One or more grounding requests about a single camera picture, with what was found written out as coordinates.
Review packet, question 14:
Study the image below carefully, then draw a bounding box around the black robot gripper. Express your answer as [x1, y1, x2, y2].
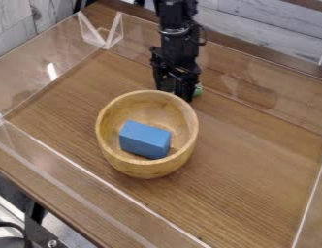
[149, 28, 207, 102]

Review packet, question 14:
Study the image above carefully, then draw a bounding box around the green capped white marker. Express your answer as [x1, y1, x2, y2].
[193, 83, 203, 97]

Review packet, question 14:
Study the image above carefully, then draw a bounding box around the brown wooden bowl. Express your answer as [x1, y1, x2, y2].
[96, 90, 199, 179]

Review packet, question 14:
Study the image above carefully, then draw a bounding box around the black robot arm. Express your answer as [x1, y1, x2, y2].
[149, 0, 207, 102]

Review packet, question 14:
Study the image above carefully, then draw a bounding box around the blue rectangular block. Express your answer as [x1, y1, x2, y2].
[120, 120, 172, 160]

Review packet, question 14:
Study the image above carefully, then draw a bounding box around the clear acrylic corner bracket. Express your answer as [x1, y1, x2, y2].
[77, 12, 124, 50]

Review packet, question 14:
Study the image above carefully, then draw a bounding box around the black cable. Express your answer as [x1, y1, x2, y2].
[0, 221, 31, 248]

